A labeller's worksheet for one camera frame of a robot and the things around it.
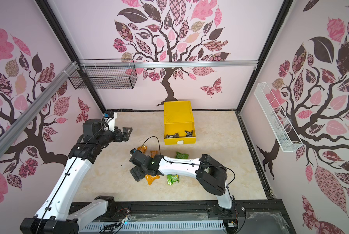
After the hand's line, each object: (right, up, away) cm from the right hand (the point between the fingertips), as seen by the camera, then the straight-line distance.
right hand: (139, 170), depth 80 cm
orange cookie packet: (-2, +9, +17) cm, 19 cm away
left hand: (-7, +23, -5) cm, 24 cm away
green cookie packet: (+23, +6, +13) cm, 27 cm away
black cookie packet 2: (+29, +20, +6) cm, 35 cm away
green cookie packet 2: (+18, -6, +4) cm, 19 cm away
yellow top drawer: (+18, +23, +9) cm, 31 cm away
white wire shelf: (+75, +23, -9) cm, 79 cm away
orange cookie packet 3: (+5, -6, +4) cm, 9 cm away
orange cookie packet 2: (+5, +7, +16) cm, 18 cm away
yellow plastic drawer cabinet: (+22, +33, +10) cm, 41 cm away
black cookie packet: (+20, +19, +6) cm, 29 cm away
